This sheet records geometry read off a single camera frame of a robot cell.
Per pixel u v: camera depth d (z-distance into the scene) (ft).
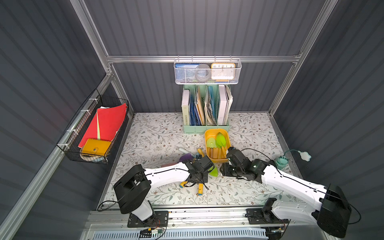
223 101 3.00
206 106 3.16
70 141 2.00
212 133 3.49
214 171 2.28
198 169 2.11
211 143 3.34
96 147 2.11
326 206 1.32
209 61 2.91
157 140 3.45
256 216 2.41
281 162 2.77
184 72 2.76
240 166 1.96
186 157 3.13
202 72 2.96
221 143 3.34
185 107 2.92
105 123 2.45
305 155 2.41
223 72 2.91
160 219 2.42
